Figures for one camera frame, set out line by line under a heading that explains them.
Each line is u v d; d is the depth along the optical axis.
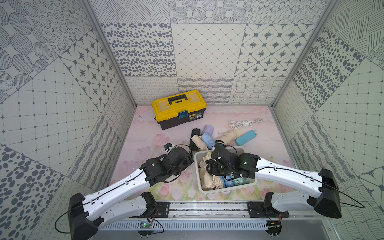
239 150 0.82
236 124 1.07
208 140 0.94
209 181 0.65
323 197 0.39
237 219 0.72
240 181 0.76
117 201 0.44
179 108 0.96
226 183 0.78
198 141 0.91
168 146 0.69
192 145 0.93
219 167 0.62
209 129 1.04
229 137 0.97
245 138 1.00
